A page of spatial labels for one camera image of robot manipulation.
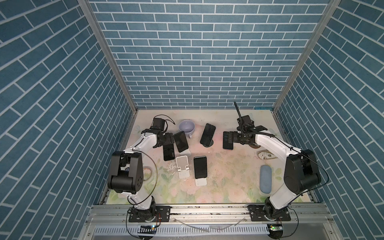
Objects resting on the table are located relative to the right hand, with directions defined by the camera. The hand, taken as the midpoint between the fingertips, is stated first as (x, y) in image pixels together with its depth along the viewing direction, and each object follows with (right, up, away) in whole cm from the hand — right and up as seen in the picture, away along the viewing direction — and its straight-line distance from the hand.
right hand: (233, 137), depth 92 cm
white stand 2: (-31, -17, -8) cm, 36 cm away
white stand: (-30, -10, +2) cm, 32 cm away
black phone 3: (-21, -14, -14) cm, 29 cm away
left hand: (-42, -2, +2) cm, 42 cm away
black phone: (-34, -4, +10) cm, 36 cm away
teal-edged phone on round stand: (-16, +1, +1) cm, 16 cm away
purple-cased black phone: (-3, -6, +6) cm, 9 cm away
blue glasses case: (+16, -23, -8) cm, 30 cm away
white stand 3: (-21, -25, -8) cm, 34 cm away
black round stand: (-14, -5, +3) cm, 16 cm away
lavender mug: (-30, +6, +12) cm, 33 cm away
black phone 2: (-41, -10, +2) cm, 42 cm away
